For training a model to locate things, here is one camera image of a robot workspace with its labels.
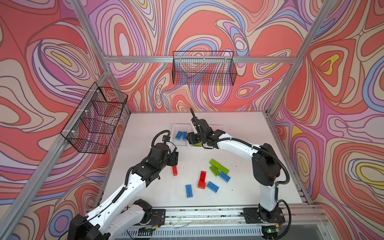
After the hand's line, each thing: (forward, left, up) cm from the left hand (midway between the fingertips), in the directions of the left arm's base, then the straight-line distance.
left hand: (174, 152), depth 80 cm
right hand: (+12, -9, -4) cm, 16 cm away
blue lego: (+21, 0, -12) cm, 24 cm away
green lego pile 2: (-4, -23, -14) cm, 28 cm away
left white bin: (+25, -2, -9) cm, 27 cm away
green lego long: (-2, -26, -15) cm, 30 cm away
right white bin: (+26, -26, -10) cm, 38 cm away
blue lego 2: (+20, -4, -11) cm, 23 cm away
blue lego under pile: (-8, -28, -14) cm, 32 cm away
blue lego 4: (-13, -21, -16) cm, 29 cm away
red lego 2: (-12, -15, -13) cm, 23 cm away
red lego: (-5, +1, -14) cm, 15 cm away
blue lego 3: (-16, -8, -16) cm, 24 cm away
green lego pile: (+3, -13, +3) cm, 14 cm away
